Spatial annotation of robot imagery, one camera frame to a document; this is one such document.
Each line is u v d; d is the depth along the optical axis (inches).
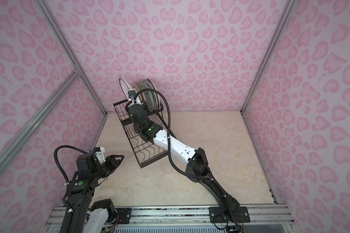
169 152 21.0
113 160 26.8
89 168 22.6
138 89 32.1
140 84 33.5
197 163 21.0
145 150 38.1
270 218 28.7
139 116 22.1
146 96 24.0
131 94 24.3
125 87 31.8
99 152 27.8
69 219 17.3
